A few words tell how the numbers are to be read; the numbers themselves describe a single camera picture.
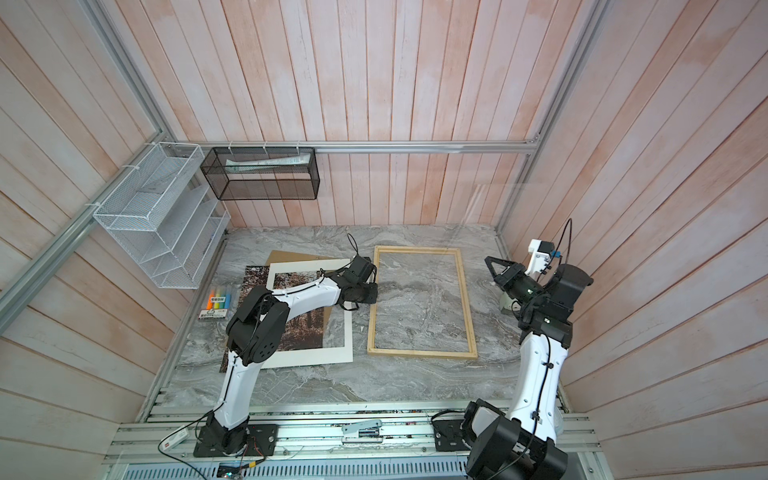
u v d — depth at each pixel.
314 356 0.89
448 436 0.73
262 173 1.06
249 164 0.90
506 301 0.93
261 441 0.73
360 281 0.80
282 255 1.13
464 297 1.00
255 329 0.57
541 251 0.63
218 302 0.98
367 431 0.73
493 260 0.70
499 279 0.63
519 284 0.63
